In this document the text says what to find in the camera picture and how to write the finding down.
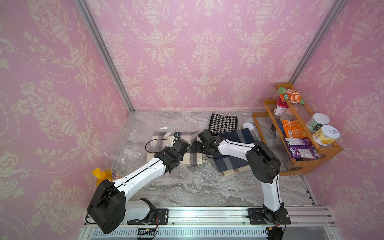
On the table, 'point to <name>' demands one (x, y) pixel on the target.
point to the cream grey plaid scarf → (165, 140)
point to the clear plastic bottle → (289, 114)
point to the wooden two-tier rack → (274, 131)
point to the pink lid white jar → (280, 107)
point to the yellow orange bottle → (108, 174)
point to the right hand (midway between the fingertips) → (196, 148)
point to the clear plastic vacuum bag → (143, 139)
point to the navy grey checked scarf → (226, 162)
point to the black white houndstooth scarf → (219, 124)
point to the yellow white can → (326, 135)
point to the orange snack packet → (293, 129)
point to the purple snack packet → (302, 148)
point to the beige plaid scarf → (231, 171)
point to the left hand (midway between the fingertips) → (176, 150)
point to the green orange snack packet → (289, 95)
